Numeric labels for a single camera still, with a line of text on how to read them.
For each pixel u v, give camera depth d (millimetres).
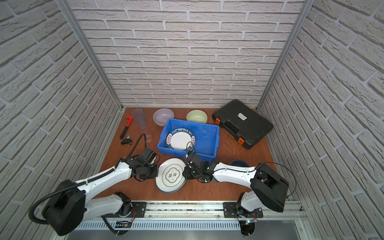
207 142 1003
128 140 999
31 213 387
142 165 633
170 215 726
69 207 401
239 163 837
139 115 1027
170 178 817
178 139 978
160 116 1096
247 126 1016
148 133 1043
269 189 433
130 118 1100
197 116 1072
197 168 634
